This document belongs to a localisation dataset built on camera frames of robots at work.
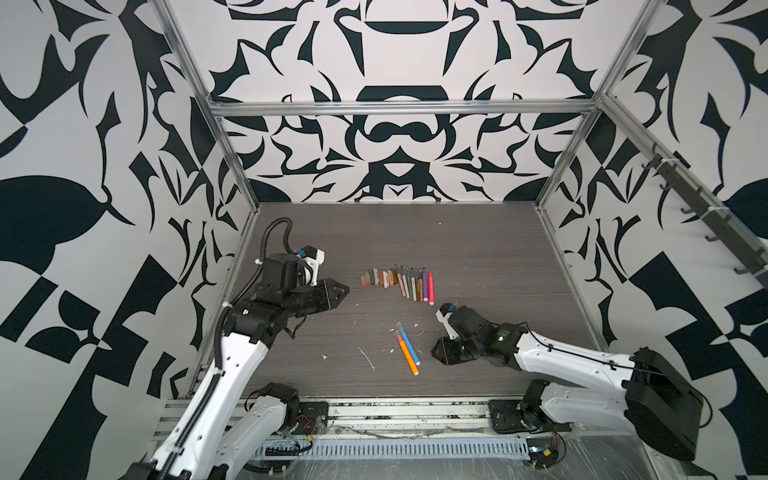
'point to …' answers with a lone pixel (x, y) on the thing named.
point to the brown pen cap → (395, 277)
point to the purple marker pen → (425, 284)
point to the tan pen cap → (391, 277)
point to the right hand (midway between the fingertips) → (435, 352)
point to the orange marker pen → (407, 352)
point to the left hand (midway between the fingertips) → (346, 285)
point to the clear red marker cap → (364, 280)
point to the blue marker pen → (408, 343)
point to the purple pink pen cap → (377, 277)
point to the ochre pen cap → (381, 278)
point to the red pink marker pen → (431, 289)
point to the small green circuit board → (543, 451)
